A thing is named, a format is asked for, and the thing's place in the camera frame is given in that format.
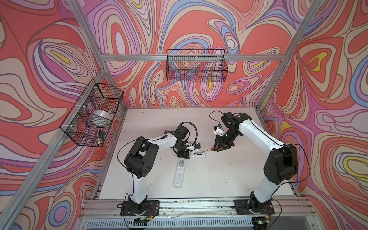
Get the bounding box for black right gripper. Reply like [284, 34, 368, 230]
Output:
[212, 128, 241, 151]

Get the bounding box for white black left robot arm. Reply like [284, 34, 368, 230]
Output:
[124, 122, 191, 205]

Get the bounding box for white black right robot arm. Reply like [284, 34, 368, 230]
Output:
[212, 112, 298, 204]

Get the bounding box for silver tape roll in basket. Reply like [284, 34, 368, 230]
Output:
[90, 109, 113, 127]

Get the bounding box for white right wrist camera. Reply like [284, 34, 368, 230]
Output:
[213, 126, 225, 136]

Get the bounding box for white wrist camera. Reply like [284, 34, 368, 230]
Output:
[186, 143, 201, 151]
[213, 126, 225, 136]

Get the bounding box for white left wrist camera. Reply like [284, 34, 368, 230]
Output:
[186, 143, 201, 151]

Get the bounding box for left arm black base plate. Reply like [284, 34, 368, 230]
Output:
[120, 200, 160, 217]

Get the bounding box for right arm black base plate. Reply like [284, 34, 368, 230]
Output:
[234, 199, 275, 216]

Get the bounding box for black wire basket back wall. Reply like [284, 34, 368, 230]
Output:
[166, 48, 228, 82]

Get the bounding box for black wire basket wall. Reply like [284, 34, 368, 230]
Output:
[60, 79, 124, 147]
[166, 48, 228, 82]

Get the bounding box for black wire basket left wall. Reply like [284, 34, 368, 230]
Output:
[60, 79, 124, 147]

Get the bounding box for aluminium frame rails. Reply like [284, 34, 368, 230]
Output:
[1, 1, 311, 207]

